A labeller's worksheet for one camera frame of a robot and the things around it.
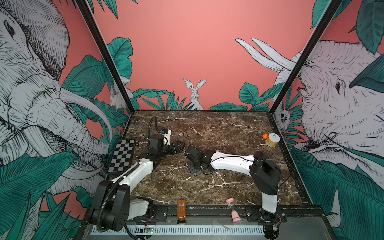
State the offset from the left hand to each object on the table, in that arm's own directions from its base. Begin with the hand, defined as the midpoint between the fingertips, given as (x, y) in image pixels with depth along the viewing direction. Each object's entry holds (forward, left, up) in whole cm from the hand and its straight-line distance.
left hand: (180, 142), depth 85 cm
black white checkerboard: (-4, +37, -11) cm, 39 cm away
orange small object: (+11, -59, -12) cm, 61 cm away
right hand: (-11, -5, -9) cm, 15 cm away
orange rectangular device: (-33, -1, -9) cm, 34 cm away
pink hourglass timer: (-37, -27, -12) cm, 47 cm away
